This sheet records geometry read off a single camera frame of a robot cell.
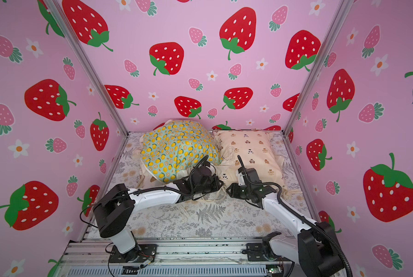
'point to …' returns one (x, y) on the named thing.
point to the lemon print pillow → (170, 150)
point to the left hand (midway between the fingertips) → (227, 183)
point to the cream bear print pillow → (241, 149)
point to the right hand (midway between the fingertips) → (226, 192)
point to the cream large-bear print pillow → (146, 180)
